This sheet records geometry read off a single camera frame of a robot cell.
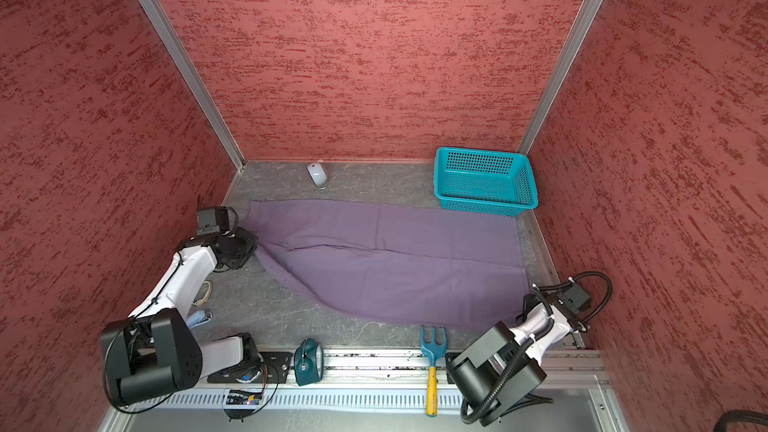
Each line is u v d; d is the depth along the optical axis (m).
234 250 0.72
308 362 0.68
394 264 0.90
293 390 0.72
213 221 0.67
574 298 0.63
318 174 1.08
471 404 0.43
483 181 1.14
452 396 0.71
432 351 0.76
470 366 0.44
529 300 0.76
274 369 0.70
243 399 0.72
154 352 0.44
